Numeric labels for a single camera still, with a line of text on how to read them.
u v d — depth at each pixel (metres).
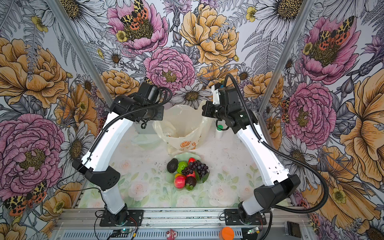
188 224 0.73
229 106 0.51
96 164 0.44
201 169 0.81
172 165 0.83
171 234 0.66
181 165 0.85
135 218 0.74
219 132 1.01
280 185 0.40
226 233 0.61
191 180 0.78
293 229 0.70
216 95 0.63
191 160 0.87
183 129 0.93
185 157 0.90
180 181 0.77
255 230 0.71
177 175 0.85
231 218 0.74
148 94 0.53
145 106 0.48
